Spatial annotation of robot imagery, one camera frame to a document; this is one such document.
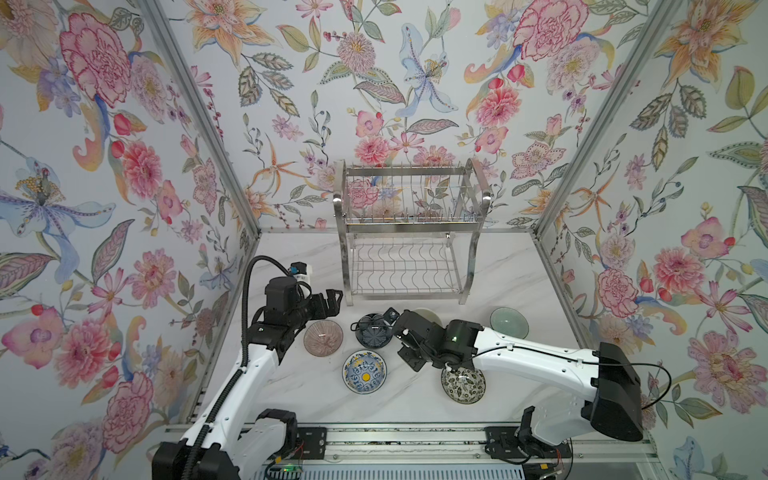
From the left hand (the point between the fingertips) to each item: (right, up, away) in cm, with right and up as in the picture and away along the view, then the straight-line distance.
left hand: (332, 295), depth 81 cm
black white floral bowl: (+36, -25, +2) cm, 44 cm away
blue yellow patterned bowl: (+8, -22, +5) cm, 24 cm away
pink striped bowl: (-4, -14, +10) cm, 18 cm away
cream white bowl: (+26, -5, 0) cm, 27 cm away
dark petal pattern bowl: (+11, -12, +10) cm, 19 cm away
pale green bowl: (+52, -10, +12) cm, 55 cm away
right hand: (+19, -12, -2) cm, 23 cm away
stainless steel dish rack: (+23, +21, +31) cm, 43 cm away
